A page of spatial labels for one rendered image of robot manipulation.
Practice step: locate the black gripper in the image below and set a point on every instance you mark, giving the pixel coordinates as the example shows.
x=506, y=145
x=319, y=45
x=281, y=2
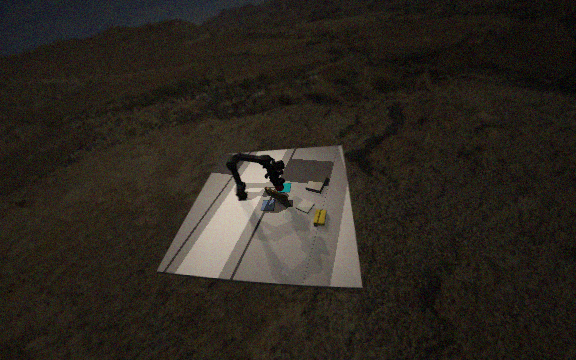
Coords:
x=274, y=178

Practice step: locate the yellow rectangular block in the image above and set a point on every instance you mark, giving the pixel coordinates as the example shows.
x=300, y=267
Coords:
x=320, y=217

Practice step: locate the tan rectangular block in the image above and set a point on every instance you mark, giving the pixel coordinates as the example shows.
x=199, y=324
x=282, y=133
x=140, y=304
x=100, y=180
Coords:
x=316, y=182

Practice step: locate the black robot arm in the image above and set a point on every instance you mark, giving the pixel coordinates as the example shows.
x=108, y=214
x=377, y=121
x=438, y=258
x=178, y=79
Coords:
x=264, y=160

